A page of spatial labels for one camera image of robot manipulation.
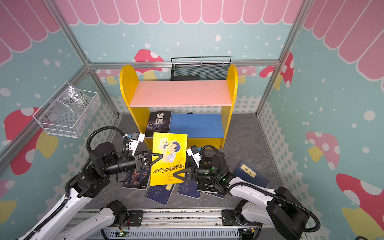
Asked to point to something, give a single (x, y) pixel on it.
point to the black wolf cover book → (158, 122)
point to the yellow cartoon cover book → (173, 147)
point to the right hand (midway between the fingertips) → (175, 173)
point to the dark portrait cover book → (135, 180)
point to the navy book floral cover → (189, 189)
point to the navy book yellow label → (161, 193)
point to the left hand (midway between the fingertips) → (161, 161)
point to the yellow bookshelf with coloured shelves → (203, 130)
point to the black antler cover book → (206, 184)
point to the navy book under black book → (216, 195)
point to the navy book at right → (246, 172)
